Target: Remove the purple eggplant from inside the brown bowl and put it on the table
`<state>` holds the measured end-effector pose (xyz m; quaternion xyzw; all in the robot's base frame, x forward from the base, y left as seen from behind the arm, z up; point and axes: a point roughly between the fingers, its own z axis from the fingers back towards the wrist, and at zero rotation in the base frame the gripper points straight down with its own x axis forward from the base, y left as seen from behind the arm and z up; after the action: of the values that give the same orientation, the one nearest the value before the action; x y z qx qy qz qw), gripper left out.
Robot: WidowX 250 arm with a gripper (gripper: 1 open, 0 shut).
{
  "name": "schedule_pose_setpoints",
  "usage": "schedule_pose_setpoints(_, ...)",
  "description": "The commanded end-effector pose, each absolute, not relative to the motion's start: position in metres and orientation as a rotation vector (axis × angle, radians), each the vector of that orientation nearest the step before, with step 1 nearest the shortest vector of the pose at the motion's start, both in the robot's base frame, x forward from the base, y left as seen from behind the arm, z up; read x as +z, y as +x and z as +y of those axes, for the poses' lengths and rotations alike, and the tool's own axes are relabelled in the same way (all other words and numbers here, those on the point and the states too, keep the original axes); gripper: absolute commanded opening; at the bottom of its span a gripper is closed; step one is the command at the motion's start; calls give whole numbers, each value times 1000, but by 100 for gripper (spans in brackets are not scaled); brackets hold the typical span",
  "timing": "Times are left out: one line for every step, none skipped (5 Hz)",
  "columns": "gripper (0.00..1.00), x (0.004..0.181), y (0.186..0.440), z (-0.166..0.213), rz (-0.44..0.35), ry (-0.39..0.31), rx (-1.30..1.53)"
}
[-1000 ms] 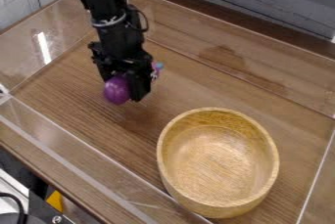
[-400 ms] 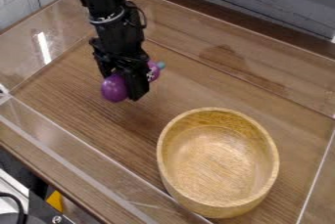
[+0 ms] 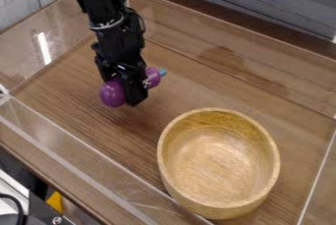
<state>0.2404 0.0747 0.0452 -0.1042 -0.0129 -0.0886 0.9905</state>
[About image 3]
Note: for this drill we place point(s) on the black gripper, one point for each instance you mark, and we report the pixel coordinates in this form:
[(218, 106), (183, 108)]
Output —
[(118, 54)]

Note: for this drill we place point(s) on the purple toy eggplant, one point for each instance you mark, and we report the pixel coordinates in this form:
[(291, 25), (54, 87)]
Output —
[(113, 92)]

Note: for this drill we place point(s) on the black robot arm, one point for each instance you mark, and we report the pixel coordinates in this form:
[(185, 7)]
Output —
[(106, 13)]

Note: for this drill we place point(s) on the brown wooden bowl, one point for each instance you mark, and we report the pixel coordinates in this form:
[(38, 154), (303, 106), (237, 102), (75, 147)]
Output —
[(219, 162)]

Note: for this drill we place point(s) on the yellow tag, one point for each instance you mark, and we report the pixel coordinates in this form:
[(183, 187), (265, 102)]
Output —
[(55, 201)]

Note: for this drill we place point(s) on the clear acrylic front wall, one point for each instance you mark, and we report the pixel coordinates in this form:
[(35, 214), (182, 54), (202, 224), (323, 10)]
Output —
[(94, 151)]

